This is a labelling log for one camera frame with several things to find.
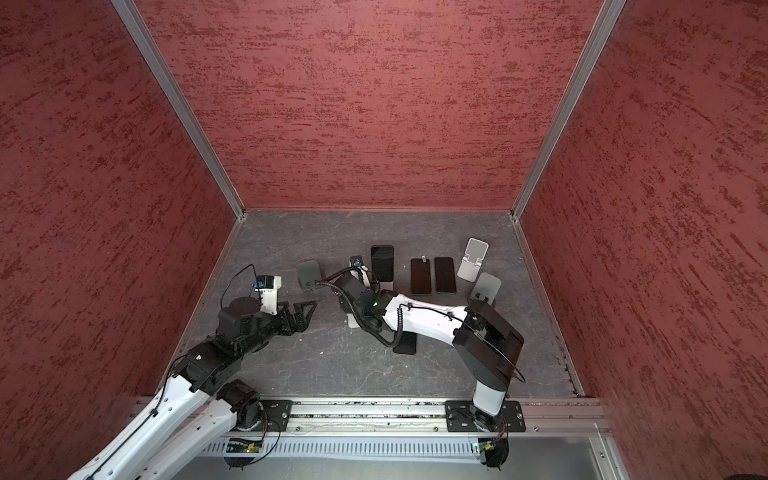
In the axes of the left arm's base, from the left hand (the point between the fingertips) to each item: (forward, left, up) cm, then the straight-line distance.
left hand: (303, 310), depth 76 cm
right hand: (+8, -12, -6) cm, 15 cm away
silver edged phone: (+21, -33, -15) cm, 42 cm away
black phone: (+19, -20, -5) cm, 28 cm away
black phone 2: (+20, -42, -15) cm, 49 cm away
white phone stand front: (+3, -11, -14) cm, 19 cm away
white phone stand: (+25, -51, -11) cm, 58 cm away
